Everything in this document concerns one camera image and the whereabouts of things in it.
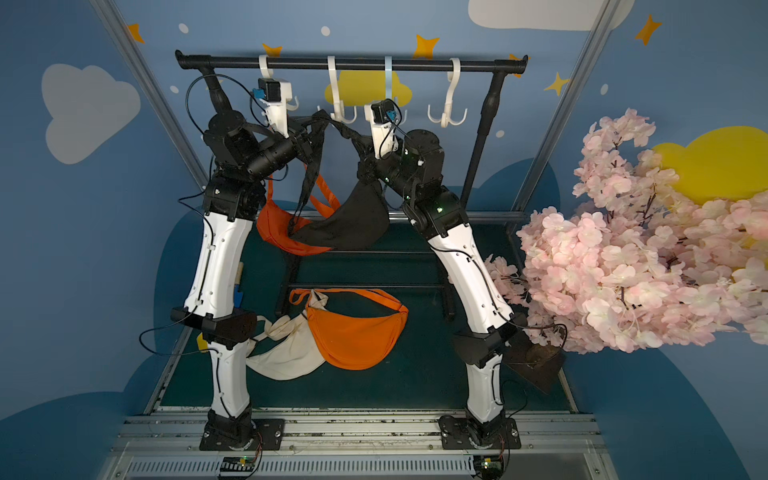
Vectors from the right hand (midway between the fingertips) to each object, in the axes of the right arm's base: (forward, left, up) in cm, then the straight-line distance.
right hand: (363, 133), depth 60 cm
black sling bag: (0, +1, -25) cm, 25 cm away
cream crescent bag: (-25, +23, -55) cm, 65 cm away
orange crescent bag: (-22, +4, -55) cm, 60 cm away
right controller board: (-50, -33, -60) cm, 85 cm away
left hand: (+2, +8, +3) cm, 9 cm away
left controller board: (-53, +29, -59) cm, 85 cm away
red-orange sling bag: (-3, +25, -24) cm, 35 cm away
